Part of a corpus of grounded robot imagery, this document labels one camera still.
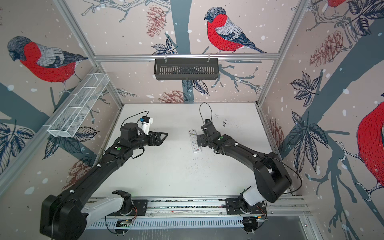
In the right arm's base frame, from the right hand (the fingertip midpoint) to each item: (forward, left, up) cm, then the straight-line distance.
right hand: (206, 138), depth 89 cm
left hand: (-6, +24, +13) cm, 28 cm away
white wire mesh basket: (-8, +68, +23) cm, 72 cm away
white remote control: (-3, +6, -7) cm, 10 cm away
